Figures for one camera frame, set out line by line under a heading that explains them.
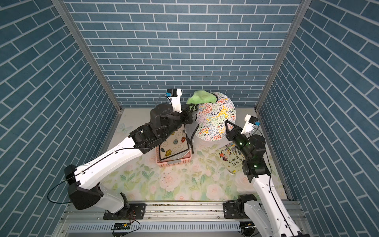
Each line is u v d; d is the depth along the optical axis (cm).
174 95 52
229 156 94
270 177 50
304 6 71
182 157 87
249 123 61
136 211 74
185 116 54
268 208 45
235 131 61
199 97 61
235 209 74
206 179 85
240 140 62
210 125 72
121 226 72
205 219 73
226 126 68
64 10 71
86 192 41
